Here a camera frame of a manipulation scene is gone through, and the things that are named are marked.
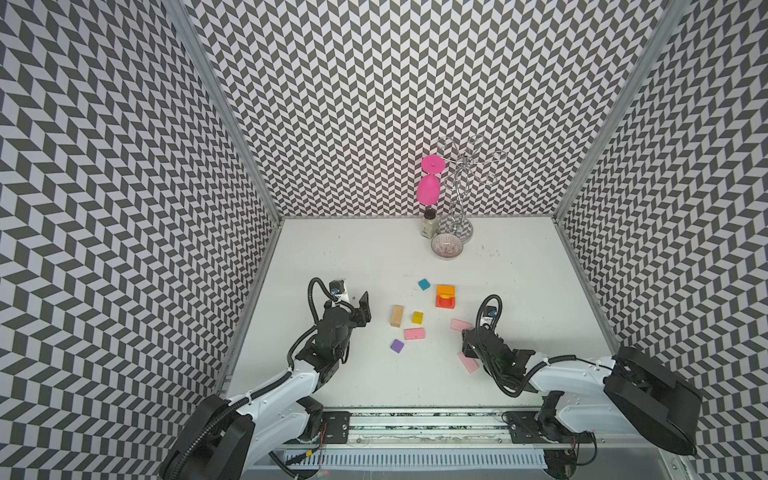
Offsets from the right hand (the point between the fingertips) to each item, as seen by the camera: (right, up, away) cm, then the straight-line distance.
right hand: (469, 341), depth 89 cm
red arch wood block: (-5, +11, +4) cm, 13 cm away
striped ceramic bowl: (-4, +29, +18) cm, 34 cm away
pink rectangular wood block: (-17, +2, 0) cm, 17 cm away
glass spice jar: (-10, +37, +19) cm, 43 cm away
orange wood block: (-6, +14, +8) cm, 17 cm away
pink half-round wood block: (-2, +4, +2) cm, 5 cm away
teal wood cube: (-13, +16, +11) cm, 23 cm away
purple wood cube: (-22, 0, -3) cm, 22 cm away
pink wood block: (-1, -4, -6) cm, 7 cm away
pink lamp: (-11, +48, +7) cm, 50 cm away
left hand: (-33, +15, -4) cm, 37 cm away
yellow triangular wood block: (-15, +6, +2) cm, 17 cm away
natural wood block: (-22, +7, +2) cm, 23 cm away
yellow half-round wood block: (-6, +12, +7) cm, 15 cm away
